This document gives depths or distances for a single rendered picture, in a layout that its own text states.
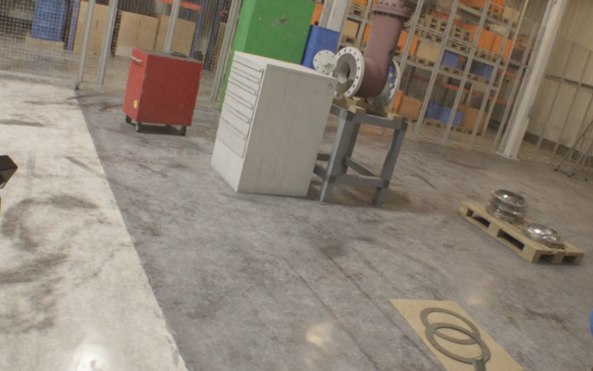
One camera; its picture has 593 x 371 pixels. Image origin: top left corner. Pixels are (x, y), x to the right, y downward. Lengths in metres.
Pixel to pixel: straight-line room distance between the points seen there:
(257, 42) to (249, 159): 3.56
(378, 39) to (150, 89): 2.48
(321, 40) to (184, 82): 2.90
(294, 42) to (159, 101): 2.95
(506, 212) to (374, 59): 2.25
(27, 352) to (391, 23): 4.05
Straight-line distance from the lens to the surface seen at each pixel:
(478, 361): 1.00
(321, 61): 4.66
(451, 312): 3.43
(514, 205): 5.71
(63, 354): 2.26
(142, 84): 5.56
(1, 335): 2.36
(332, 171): 4.61
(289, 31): 7.84
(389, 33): 4.92
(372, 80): 4.83
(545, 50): 12.89
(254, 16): 7.57
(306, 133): 4.51
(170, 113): 5.76
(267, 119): 4.29
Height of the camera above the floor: 1.43
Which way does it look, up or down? 17 degrees down
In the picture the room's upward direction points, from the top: 15 degrees clockwise
